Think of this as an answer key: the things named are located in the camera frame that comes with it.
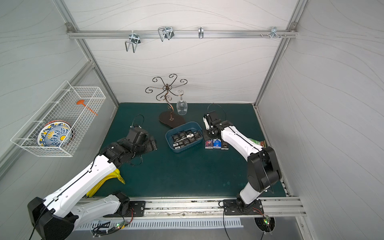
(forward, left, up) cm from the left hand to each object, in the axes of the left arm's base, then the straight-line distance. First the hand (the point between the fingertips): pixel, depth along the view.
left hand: (151, 144), depth 77 cm
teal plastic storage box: (+15, -15, -16) cm, 27 cm away
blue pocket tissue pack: (+11, -37, -16) cm, 42 cm away
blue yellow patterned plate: (-5, +36, +16) cm, 39 cm away
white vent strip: (-33, +14, -19) cm, 40 cm away
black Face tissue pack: (+10, -42, -17) cm, 46 cm away
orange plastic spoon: (+17, +38, +13) cm, 44 cm away
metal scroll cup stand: (+30, -2, -15) cm, 34 cm away
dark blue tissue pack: (+10, -32, -17) cm, 37 cm away
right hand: (+12, -30, -7) cm, 33 cm away
